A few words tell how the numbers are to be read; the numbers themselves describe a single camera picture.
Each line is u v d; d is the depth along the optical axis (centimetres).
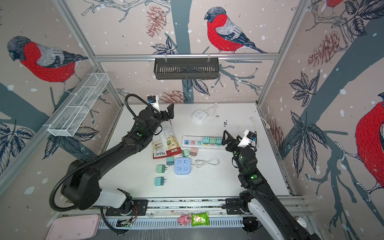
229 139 68
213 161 90
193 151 93
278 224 46
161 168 85
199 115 110
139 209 73
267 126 110
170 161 88
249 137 65
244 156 56
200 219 69
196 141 95
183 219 68
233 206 74
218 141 90
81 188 41
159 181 81
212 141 92
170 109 73
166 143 94
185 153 92
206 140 92
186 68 107
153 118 60
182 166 85
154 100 66
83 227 67
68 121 72
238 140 65
